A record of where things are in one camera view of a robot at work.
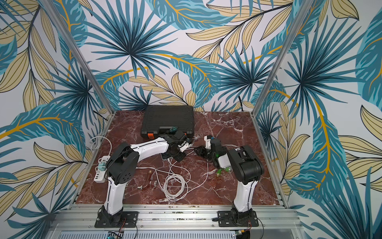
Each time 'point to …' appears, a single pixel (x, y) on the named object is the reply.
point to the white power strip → (100, 169)
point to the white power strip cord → (95, 143)
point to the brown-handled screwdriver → (147, 179)
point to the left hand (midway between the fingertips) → (180, 158)
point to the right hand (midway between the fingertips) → (185, 153)
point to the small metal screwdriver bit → (140, 187)
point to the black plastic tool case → (157, 120)
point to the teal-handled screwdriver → (174, 129)
